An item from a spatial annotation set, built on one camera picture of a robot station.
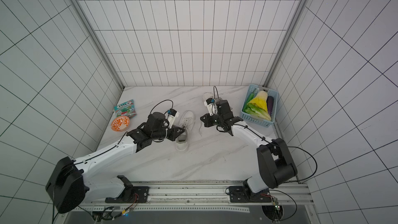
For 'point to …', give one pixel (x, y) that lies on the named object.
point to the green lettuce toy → (254, 110)
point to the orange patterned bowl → (120, 124)
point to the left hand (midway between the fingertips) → (180, 133)
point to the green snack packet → (127, 109)
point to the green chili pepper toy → (250, 97)
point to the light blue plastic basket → (270, 92)
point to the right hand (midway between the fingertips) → (196, 118)
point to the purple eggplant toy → (270, 101)
